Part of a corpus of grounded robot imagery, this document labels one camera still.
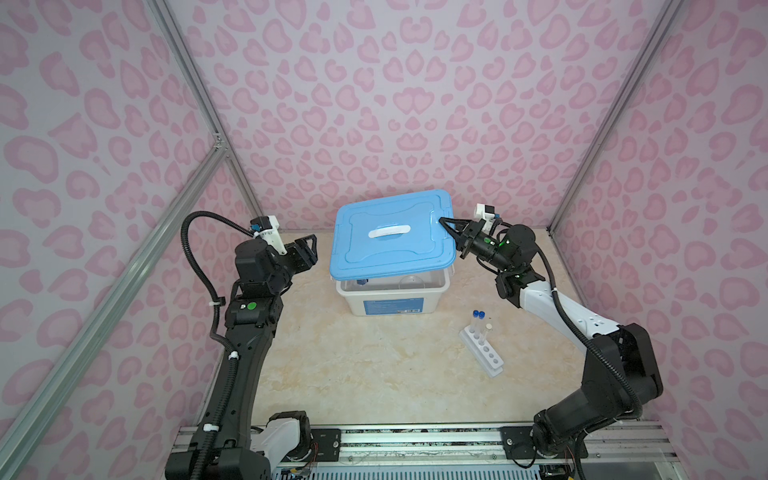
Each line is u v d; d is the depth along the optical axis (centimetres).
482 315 80
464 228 70
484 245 69
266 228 61
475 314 80
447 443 75
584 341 44
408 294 84
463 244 69
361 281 104
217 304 55
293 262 64
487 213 74
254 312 51
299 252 63
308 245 66
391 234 76
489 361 82
